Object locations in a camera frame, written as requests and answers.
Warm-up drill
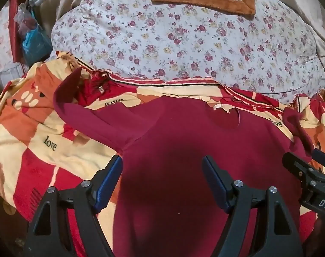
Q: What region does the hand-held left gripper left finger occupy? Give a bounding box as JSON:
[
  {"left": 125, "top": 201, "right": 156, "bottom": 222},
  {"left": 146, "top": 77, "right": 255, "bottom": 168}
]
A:
[{"left": 23, "top": 155, "right": 123, "bottom": 257}]

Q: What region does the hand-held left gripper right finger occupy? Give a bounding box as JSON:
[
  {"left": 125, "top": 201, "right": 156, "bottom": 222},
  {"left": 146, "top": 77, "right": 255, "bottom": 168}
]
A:
[{"left": 202, "top": 155, "right": 305, "bottom": 257}]

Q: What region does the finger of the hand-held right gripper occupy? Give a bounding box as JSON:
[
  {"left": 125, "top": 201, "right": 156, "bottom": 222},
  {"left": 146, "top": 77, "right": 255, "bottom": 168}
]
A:
[
  {"left": 312, "top": 148, "right": 325, "bottom": 170},
  {"left": 282, "top": 152, "right": 325, "bottom": 193}
]

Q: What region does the maroon sweater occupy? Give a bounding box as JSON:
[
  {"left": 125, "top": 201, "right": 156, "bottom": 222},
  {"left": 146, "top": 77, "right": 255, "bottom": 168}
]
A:
[{"left": 53, "top": 67, "right": 317, "bottom": 257}]

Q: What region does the red orange printed blanket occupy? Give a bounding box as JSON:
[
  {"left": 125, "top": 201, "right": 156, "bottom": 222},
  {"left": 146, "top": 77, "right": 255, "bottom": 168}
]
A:
[{"left": 0, "top": 51, "right": 325, "bottom": 257}]

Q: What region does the floral quilt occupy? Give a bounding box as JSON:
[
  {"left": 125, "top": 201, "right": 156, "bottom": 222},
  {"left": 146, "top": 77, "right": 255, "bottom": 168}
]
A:
[{"left": 51, "top": 0, "right": 325, "bottom": 105}]

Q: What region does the beige cloth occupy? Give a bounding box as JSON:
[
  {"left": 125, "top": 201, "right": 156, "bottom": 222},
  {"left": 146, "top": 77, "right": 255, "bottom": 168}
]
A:
[{"left": 283, "top": 0, "right": 325, "bottom": 69}]

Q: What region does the blue plastic bag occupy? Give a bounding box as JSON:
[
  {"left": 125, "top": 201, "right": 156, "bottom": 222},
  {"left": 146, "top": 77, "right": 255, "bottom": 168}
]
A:
[{"left": 22, "top": 24, "right": 53, "bottom": 66}]

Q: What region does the pale floral cloth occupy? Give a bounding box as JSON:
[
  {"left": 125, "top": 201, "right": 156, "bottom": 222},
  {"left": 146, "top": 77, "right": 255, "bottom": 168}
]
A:
[{"left": 0, "top": 3, "right": 21, "bottom": 73}]

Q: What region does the clear plastic bag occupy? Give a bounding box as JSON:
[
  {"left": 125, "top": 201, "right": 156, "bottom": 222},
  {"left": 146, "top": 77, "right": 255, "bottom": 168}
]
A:
[{"left": 14, "top": 4, "right": 37, "bottom": 36}]

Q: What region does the red wooden frame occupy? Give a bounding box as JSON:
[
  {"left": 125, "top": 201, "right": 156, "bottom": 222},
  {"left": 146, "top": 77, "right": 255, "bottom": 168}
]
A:
[{"left": 9, "top": 0, "right": 29, "bottom": 65}]

